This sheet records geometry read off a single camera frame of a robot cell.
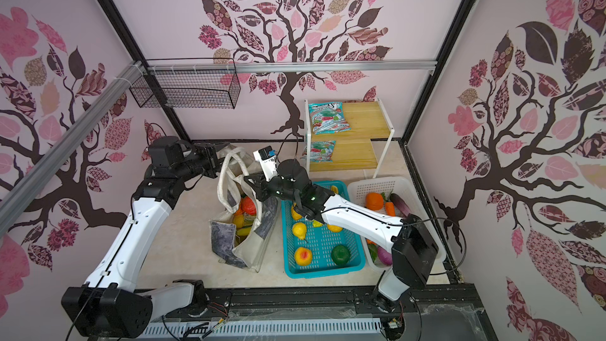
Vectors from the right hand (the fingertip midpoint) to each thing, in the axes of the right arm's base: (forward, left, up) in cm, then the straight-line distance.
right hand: (245, 175), depth 68 cm
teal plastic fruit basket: (-11, -20, -32) cm, 39 cm away
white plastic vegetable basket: (-15, -43, -30) cm, 54 cm away
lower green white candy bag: (+20, -24, -12) cm, 33 cm away
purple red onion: (-17, -44, -26) cm, 54 cm away
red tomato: (-2, +2, -16) cm, 16 cm away
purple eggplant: (+4, -55, -27) cm, 62 cm away
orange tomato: (+5, -45, -25) cm, 52 cm away
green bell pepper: (-15, -30, -27) cm, 43 cm away
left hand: (+8, +4, +3) cm, 10 cm away
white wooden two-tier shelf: (+23, -41, -14) cm, 49 cm away
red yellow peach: (-16, -16, -26) cm, 34 cm away
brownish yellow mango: (0, -14, -27) cm, 30 cm away
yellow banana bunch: (-16, -21, +1) cm, 26 cm away
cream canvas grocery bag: (+4, +3, +1) cm, 5 cm away
